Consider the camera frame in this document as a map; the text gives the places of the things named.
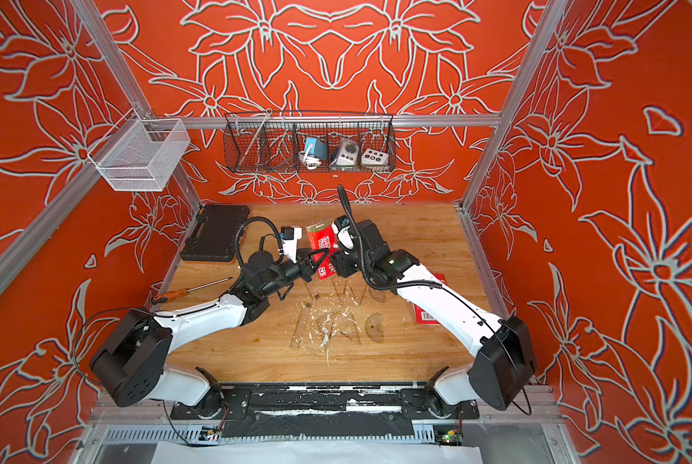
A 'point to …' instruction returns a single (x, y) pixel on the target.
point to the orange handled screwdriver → (168, 296)
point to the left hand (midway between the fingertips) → (328, 249)
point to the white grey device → (347, 153)
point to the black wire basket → (269, 142)
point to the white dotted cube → (374, 157)
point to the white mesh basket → (140, 155)
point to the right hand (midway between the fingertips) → (332, 253)
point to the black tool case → (215, 236)
